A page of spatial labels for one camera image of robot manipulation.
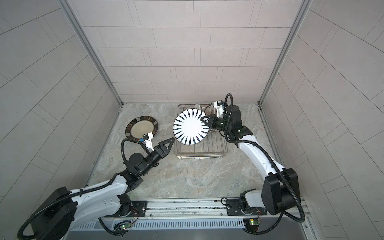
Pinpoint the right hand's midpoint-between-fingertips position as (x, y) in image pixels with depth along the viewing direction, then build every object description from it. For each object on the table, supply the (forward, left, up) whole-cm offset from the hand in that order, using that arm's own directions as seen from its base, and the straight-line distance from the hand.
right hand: (201, 119), depth 75 cm
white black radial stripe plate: (-2, +6, -5) cm, 8 cm away
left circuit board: (-39, +36, -22) cm, 58 cm away
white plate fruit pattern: (+21, +1, -11) cm, 24 cm away
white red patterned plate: (+22, +8, -13) cm, 27 cm away
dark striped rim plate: (+15, +42, -22) cm, 50 cm away
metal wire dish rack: (-3, -7, -24) cm, 25 cm away
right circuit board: (-41, -22, -27) cm, 54 cm away
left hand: (-10, +12, -4) cm, 16 cm away
